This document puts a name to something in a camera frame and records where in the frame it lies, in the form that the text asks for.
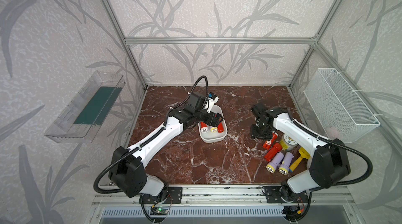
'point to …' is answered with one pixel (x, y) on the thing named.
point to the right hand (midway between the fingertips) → (254, 136)
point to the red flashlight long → (220, 127)
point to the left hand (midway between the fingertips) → (217, 115)
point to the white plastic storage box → (209, 133)
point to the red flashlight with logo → (268, 144)
